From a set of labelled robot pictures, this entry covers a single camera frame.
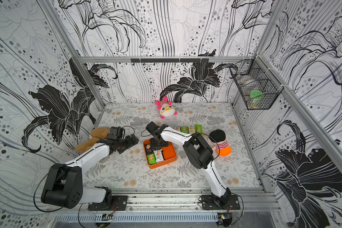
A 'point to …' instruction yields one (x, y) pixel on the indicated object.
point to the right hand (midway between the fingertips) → (158, 144)
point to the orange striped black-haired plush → (219, 136)
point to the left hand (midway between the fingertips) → (135, 144)
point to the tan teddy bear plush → (97, 134)
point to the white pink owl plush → (166, 109)
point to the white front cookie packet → (158, 155)
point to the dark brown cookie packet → (149, 151)
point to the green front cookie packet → (151, 159)
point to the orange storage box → (169, 153)
